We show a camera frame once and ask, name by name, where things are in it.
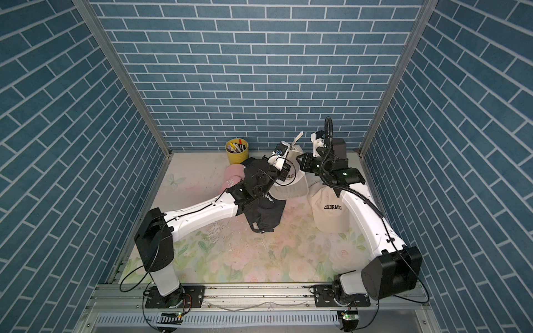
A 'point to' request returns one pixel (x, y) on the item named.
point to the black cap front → (265, 214)
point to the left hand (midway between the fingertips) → (292, 153)
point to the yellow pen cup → (237, 150)
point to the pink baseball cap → (233, 174)
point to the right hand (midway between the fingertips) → (299, 158)
